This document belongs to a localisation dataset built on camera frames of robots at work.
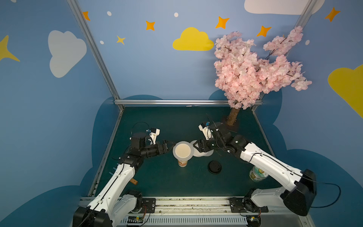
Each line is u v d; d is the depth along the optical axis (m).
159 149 0.68
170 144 0.71
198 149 0.69
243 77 0.70
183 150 0.78
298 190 0.39
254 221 0.73
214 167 0.88
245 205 0.65
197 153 0.93
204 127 0.69
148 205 0.75
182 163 0.84
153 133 0.73
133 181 0.80
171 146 0.71
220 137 0.58
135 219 0.73
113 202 0.44
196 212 0.73
